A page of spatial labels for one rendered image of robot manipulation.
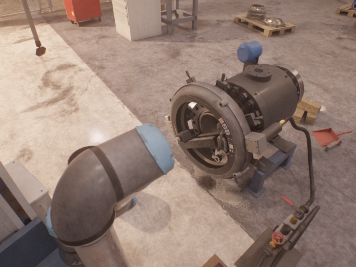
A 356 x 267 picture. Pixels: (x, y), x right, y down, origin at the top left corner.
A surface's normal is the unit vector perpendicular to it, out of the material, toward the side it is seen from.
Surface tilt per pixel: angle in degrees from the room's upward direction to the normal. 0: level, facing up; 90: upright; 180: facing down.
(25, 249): 90
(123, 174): 57
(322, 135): 0
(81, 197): 49
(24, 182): 0
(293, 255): 0
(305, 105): 90
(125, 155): 27
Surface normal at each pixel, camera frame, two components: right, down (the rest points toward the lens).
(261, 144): 0.61, 0.16
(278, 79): 0.28, -0.48
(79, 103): 0.00, -0.76
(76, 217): 0.12, 0.18
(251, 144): -0.75, 0.43
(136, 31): 0.57, 0.53
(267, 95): 0.41, -0.29
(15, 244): 0.79, 0.40
